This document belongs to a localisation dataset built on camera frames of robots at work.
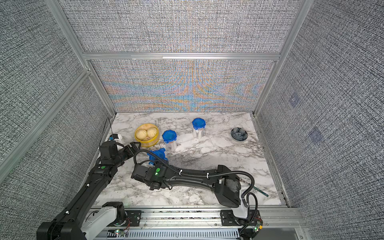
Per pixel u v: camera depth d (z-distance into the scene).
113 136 0.71
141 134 1.00
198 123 0.97
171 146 0.93
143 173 0.56
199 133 0.99
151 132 1.00
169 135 0.90
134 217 0.73
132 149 0.74
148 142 0.98
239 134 1.03
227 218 0.73
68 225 0.40
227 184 0.48
